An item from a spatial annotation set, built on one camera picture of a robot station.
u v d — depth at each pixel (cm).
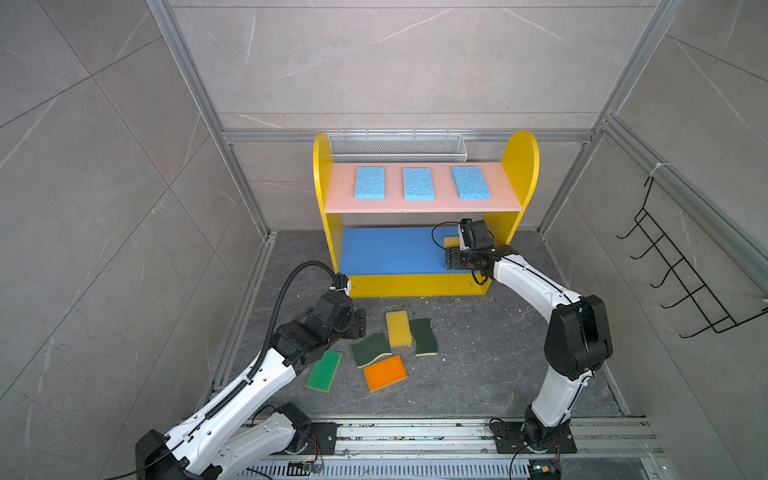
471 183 75
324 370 84
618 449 74
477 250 71
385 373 83
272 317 50
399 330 91
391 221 118
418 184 74
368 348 87
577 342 48
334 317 56
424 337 91
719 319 59
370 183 74
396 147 98
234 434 43
